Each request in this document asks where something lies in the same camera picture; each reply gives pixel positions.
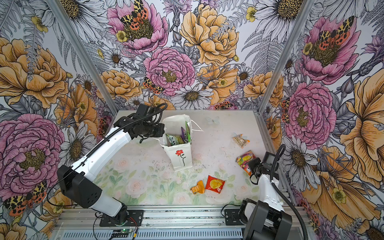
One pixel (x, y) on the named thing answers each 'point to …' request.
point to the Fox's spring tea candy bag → (174, 140)
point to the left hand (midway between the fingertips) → (162, 136)
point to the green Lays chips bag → (188, 131)
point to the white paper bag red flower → (180, 155)
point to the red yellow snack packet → (214, 184)
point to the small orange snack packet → (199, 188)
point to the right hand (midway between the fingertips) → (249, 166)
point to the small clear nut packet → (240, 140)
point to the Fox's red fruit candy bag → (243, 159)
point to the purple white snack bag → (183, 135)
